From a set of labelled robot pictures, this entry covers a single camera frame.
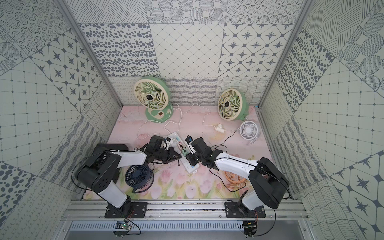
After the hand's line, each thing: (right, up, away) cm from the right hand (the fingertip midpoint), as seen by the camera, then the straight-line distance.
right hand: (191, 155), depth 87 cm
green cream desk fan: (+28, +31, +14) cm, 44 cm away
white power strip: (-11, +9, +8) cm, 16 cm away
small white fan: (+37, +14, +9) cm, 41 cm away
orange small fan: (+24, -11, -11) cm, 28 cm away
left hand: (-6, +1, +2) cm, 7 cm away
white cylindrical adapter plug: (+19, +15, +16) cm, 29 cm away
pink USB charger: (-7, +6, +3) cm, 10 cm away
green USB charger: (-4, +2, 0) cm, 4 cm away
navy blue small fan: (-26, -9, -11) cm, 29 cm away
